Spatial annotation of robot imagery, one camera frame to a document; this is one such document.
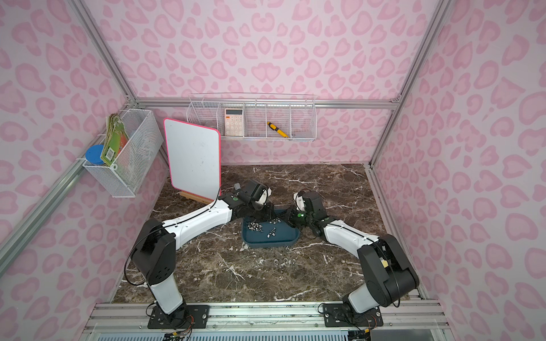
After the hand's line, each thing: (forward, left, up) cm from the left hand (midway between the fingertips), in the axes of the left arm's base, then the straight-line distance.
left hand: (277, 212), depth 86 cm
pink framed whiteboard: (+43, +48, -12) cm, 66 cm away
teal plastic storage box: (-4, -4, -13) cm, 14 cm away
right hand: (-1, +1, 0) cm, 1 cm away
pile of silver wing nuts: (-1, +9, -11) cm, 15 cm away
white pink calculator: (+36, +19, +18) cm, 45 cm away
